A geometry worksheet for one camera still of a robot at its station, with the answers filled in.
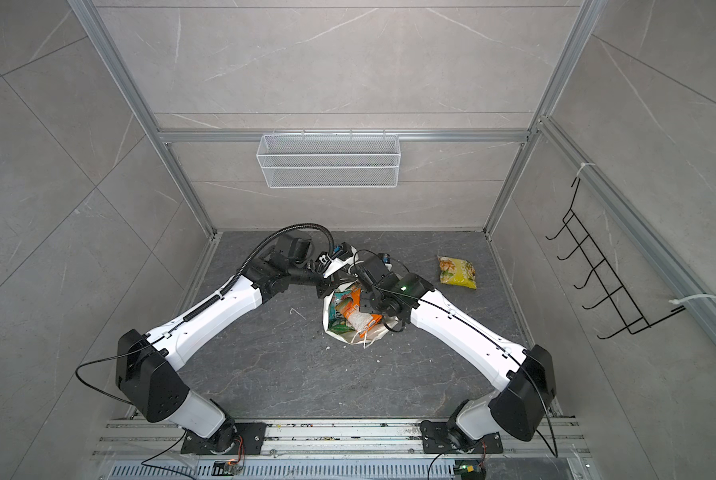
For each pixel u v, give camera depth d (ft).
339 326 2.71
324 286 2.17
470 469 2.30
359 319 2.65
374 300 1.85
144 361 1.50
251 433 2.45
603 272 2.24
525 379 1.30
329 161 3.31
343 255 2.05
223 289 1.68
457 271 3.34
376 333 2.40
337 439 2.45
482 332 1.46
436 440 2.39
